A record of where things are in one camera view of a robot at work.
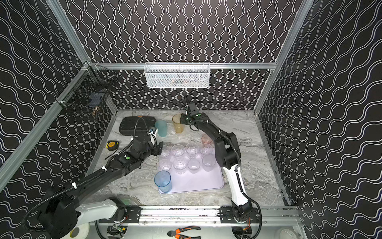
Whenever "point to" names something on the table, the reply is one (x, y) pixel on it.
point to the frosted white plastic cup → (208, 162)
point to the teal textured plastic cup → (161, 126)
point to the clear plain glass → (178, 150)
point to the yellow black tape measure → (112, 145)
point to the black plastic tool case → (127, 124)
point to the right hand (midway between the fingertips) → (183, 118)
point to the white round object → (287, 234)
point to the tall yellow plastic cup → (179, 127)
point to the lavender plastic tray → (191, 169)
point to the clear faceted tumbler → (179, 164)
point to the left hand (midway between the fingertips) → (156, 138)
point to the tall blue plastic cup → (162, 179)
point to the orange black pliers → (176, 233)
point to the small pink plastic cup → (206, 139)
